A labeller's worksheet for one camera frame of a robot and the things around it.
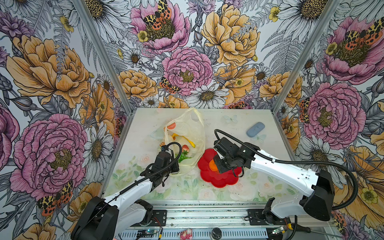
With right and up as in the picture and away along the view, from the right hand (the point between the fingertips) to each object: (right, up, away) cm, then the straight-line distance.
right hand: (221, 171), depth 76 cm
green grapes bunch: (-21, +4, +16) cm, 27 cm away
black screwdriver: (+39, -25, -6) cm, 47 cm away
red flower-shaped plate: (0, -9, +11) cm, 14 cm away
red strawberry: (-20, +8, +23) cm, 32 cm away
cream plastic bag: (-18, +19, +21) cm, 33 cm away
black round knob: (-4, -21, -14) cm, 26 cm away
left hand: (-24, 0, +12) cm, 26 cm away
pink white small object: (-17, -26, -8) cm, 32 cm away
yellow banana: (-28, +16, +29) cm, 43 cm away
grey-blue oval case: (+29, +20, +32) cm, 48 cm away
